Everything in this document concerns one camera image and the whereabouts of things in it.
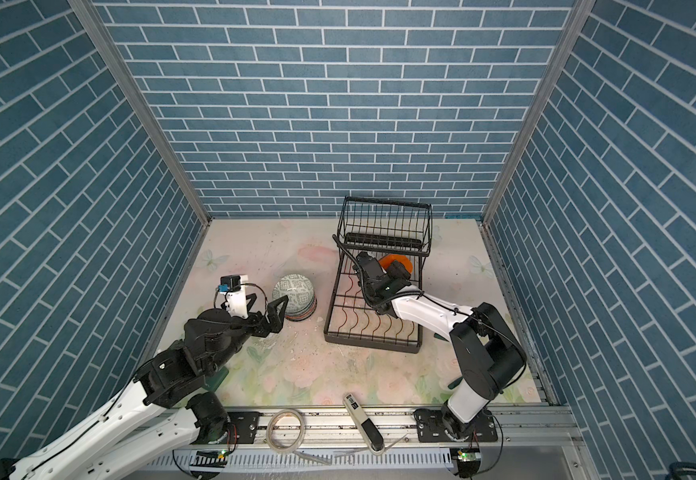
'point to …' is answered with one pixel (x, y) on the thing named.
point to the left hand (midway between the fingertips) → (276, 299)
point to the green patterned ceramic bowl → (299, 290)
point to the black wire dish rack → (384, 245)
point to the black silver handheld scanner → (366, 424)
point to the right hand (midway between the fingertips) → (392, 269)
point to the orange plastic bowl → (385, 261)
